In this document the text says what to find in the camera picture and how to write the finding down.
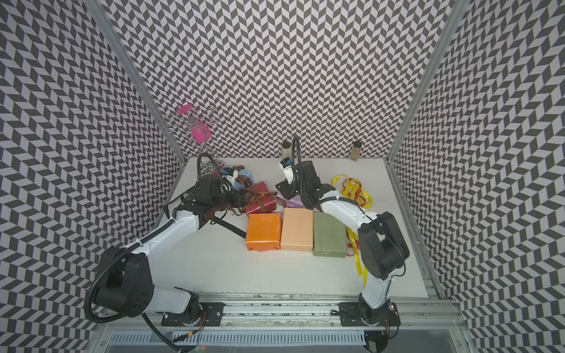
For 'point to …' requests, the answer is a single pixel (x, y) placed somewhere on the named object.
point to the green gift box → (329, 236)
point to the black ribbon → (229, 226)
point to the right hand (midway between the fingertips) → (282, 185)
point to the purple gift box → (295, 201)
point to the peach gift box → (297, 229)
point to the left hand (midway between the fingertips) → (247, 194)
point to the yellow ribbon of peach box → (337, 182)
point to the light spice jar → (287, 149)
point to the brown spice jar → (355, 151)
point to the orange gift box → (263, 232)
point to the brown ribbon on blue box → (218, 209)
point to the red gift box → (259, 199)
